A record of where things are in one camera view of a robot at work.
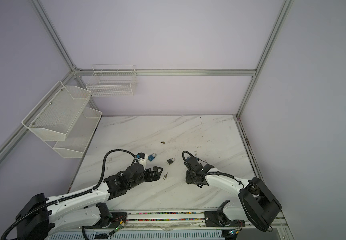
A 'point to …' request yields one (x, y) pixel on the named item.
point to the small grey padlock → (171, 160)
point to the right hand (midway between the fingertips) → (188, 178)
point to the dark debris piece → (162, 142)
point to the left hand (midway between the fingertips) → (156, 171)
